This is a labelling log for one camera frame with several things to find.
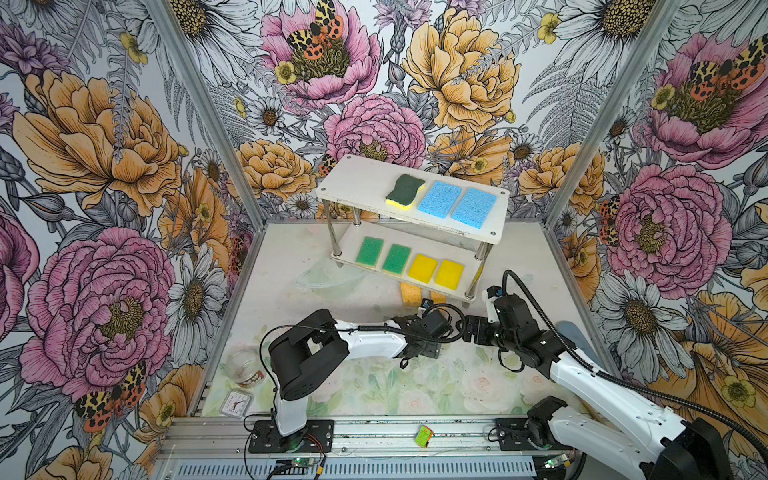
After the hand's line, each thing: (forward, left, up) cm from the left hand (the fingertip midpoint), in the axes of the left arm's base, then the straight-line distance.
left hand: (421, 346), depth 89 cm
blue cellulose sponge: (+24, -4, +35) cm, 43 cm away
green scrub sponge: (+31, +15, +8) cm, 35 cm away
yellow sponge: (+24, -2, +6) cm, 25 cm away
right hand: (-1, -12, +9) cm, 15 cm away
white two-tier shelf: (+17, +1, +33) cm, 37 cm away
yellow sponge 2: (+20, -10, +8) cm, 24 cm away
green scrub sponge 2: (+27, +6, +8) cm, 28 cm away
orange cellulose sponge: (+16, +2, +2) cm, 16 cm away
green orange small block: (-23, +1, +2) cm, 23 cm away
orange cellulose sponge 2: (+15, -6, +3) cm, 16 cm away
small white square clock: (-15, +49, +1) cm, 51 cm away
